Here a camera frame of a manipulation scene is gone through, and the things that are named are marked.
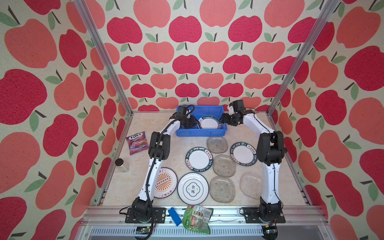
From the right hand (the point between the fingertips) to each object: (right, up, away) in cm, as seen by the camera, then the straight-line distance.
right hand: (226, 119), depth 104 cm
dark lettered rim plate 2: (+11, -24, -3) cm, 26 cm away
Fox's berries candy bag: (-61, -16, -5) cm, 64 cm away
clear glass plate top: (-7, -17, -2) cm, 19 cm away
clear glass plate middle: (-4, -29, -12) cm, 32 cm away
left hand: (-18, -3, +6) cm, 19 cm away
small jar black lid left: (-64, -28, -20) cm, 73 cm away
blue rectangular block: (-33, -50, -29) cm, 67 cm away
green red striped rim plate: (-11, -2, +9) cm, 14 cm away
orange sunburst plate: (-39, -37, -19) cm, 57 cm away
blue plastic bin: (-19, +7, +14) cm, 24 cm away
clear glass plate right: (+10, -38, -19) cm, 44 cm away
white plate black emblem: (-24, -40, -21) cm, 51 cm away
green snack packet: (-22, -50, -32) cm, 63 cm away
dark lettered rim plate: (-20, -26, -10) cm, 34 cm away
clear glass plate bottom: (-7, -41, -20) cm, 46 cm away
